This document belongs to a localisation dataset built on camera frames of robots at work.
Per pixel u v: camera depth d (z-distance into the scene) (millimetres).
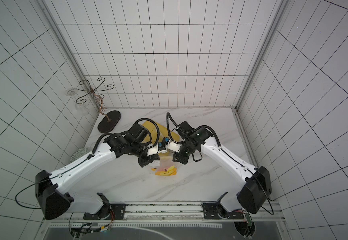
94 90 876
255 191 392
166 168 791
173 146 657
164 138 655
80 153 905
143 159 630
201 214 729
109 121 1100
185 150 622
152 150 627
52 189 391
